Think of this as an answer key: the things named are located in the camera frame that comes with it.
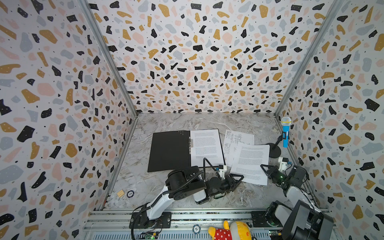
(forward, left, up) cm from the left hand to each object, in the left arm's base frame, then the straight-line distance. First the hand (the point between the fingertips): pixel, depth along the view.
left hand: (246, 180), depth 77 cm
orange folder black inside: (+25, +43, -12) cm, 51 cm away
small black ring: (-3, +61, -11) cm, 62 cm away
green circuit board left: (-22, +48, -11) cm, 54 cm away
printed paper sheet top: (+30, +19, -11) cm, 37 cm away
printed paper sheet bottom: (+14, -6, -8) cm, 17 cm away
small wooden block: (-3, +67, -10) cm, 68 cm away
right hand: (+10, -11, -2) cm, 15 cm away
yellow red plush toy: (-21, +7, -3) cm, 23 cm away
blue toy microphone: (+26, -23, +16) cm, 38 cm away
